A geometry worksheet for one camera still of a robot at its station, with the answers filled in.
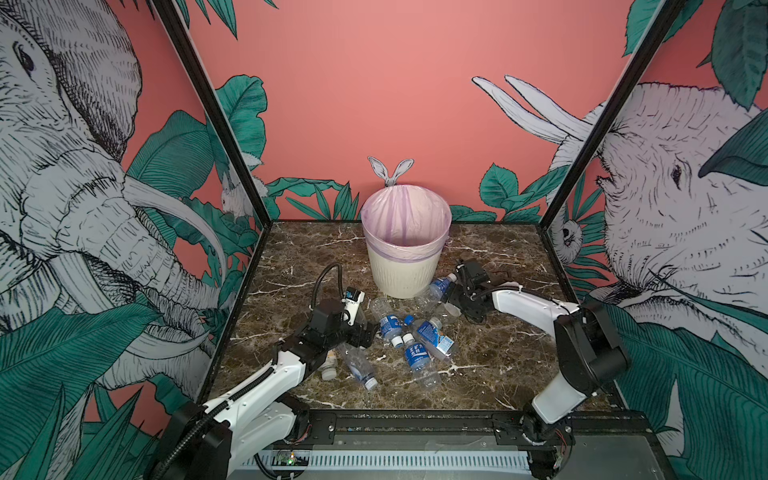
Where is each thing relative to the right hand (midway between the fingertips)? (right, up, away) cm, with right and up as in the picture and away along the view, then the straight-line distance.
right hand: (449, 299), depth 93 cm
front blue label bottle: (-10, -16, -11) cm, 22 cm away
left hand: (-25, -3, -9) cm, 27 cm away
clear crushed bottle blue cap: (-27, -17, -8) cm, 33 cm away
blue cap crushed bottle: (-8, -9, -8) cm, 14 cm away
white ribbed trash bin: (-14, +5, +5) cm, 16 cm away
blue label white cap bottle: (-18, -7, -7) cm, 21 cm away
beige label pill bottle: (-35, -17, -12) cm, 41 cm away
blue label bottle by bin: (-3, +4, +3) cm, 5 cm away
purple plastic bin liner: (-14, +25, +8) cm, 30 cm away
